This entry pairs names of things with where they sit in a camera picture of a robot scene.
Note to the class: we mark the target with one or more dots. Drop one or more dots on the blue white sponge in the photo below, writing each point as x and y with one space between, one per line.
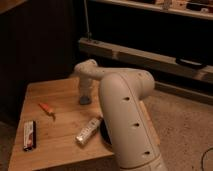
85 100

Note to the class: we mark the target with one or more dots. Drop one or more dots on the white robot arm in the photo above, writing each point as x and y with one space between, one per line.
120 92

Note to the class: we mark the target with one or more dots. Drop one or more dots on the long wooden shelf ledge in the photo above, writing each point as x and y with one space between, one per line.
144 59

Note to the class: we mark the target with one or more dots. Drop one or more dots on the metal vertical pole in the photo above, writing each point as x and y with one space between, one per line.
88 32

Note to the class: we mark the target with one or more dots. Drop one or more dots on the wooden table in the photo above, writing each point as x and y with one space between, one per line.
55 137

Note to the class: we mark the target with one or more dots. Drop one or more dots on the orange carrot toy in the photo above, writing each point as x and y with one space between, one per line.
47 109

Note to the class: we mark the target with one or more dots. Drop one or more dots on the black white red package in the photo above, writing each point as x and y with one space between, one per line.
29 136

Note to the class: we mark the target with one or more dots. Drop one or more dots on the black handle on shelf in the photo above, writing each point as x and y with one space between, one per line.
190 64

